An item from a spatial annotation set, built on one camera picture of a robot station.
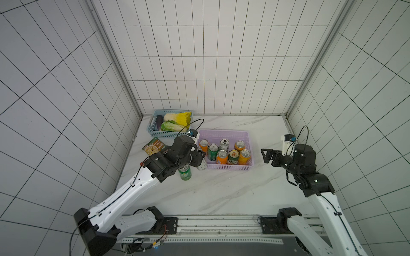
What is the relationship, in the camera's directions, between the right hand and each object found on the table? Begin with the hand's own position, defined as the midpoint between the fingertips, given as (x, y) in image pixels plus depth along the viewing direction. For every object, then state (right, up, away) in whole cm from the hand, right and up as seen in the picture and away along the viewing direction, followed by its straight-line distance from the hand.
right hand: (263, 149), depth 74 cm
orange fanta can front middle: (-19, -6, +11) cm, 23 cm away
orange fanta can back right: (-8, 0, +16) cm, 18 cm away
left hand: (-33, -2, -2) cm, 33 cm away
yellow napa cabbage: (-44, +17, +32) cm, 57 cm away
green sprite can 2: (-24, -2, +13) cm, 27 cm away
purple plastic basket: (-22, +4, +33) cm, 40 cm away
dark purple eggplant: (-61, +15, +35) cm, 72 cm away
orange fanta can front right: (-6, -5, +11) cm, 14 cm away
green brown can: (-13, -6, +11) cm, 18 cm away
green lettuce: (-51, +12, +32) cm, 61 cm away
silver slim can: (-17, +1, +13) cm, 22 cm away
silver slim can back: (-29, -8, 0) cm, 30 cm away
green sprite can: (-38, -13, +6) cm, 41 cm away
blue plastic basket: (-65, +9, +35) cm, 75 cm away
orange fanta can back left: (-29, +1, +16) cm, 33 cm away
